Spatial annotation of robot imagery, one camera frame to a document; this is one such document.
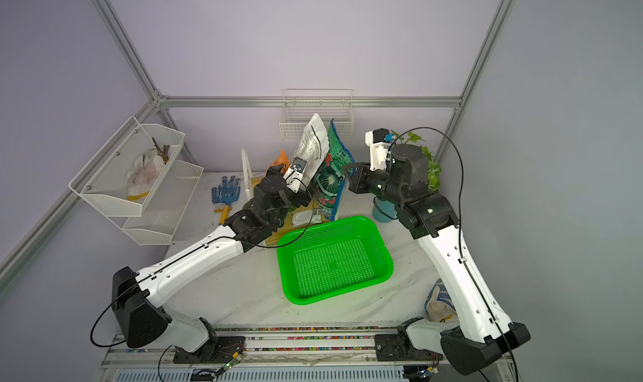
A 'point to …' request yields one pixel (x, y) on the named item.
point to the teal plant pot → (383, 211)
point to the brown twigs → (164, 152)
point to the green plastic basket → (333, 259)
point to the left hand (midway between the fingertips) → (295, 172)
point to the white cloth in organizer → (143, 172)
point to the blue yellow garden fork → (228, 197)
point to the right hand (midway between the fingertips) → (343, 172)
